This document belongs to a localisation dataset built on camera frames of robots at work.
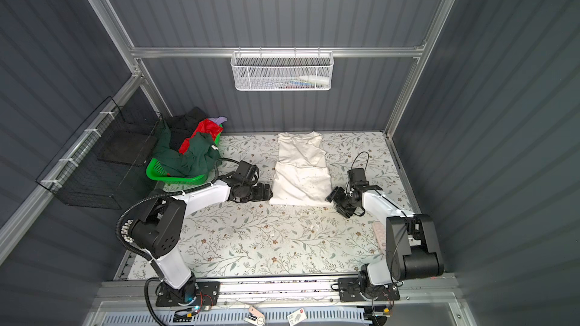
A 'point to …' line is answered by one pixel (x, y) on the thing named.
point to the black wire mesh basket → (106, 161)
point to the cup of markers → (124, 231)
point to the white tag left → (255, 316)
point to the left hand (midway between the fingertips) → (265, 195)
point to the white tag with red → (297, 317)
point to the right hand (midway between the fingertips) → (333, 203)
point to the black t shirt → (182, 127)
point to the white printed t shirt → (301, 177)
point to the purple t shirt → (219, 120)
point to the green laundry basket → (156, 172)
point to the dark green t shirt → (200, 158)
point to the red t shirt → (204, 126)
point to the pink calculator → (380, 232)
